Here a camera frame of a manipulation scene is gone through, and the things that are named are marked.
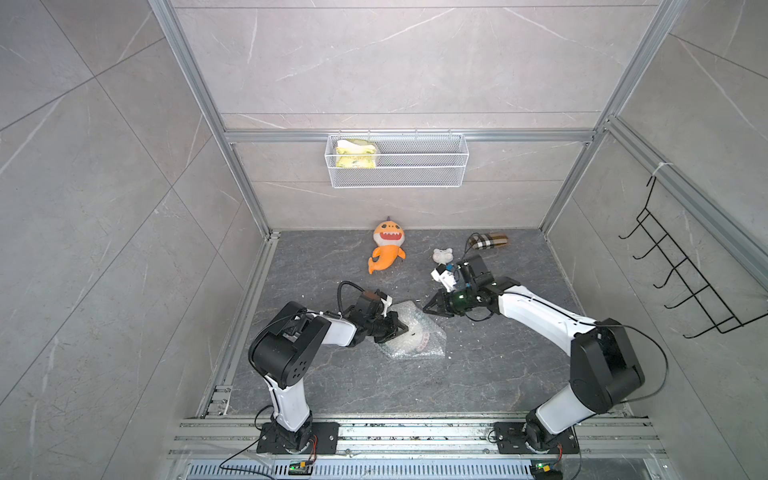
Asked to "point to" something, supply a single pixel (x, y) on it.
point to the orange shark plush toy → (389, 236)
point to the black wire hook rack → (719, 313)
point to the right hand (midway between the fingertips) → (427, 309)
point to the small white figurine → (442, 256)
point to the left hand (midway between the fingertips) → (412, 327)
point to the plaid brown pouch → (488, 241)
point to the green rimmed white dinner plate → (414, 340)
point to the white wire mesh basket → (403, 161)
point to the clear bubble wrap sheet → (409, 312)
